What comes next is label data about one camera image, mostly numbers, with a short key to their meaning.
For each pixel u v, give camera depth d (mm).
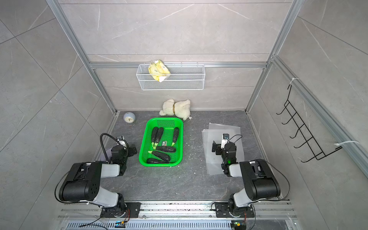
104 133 732
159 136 1002
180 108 1100
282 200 433
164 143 993
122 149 748
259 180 470
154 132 1007
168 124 1038
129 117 1070
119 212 679
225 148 727
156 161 876
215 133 1102
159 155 904
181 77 1007
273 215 738
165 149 927
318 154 577
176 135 1005
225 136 798
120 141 816
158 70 876
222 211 729
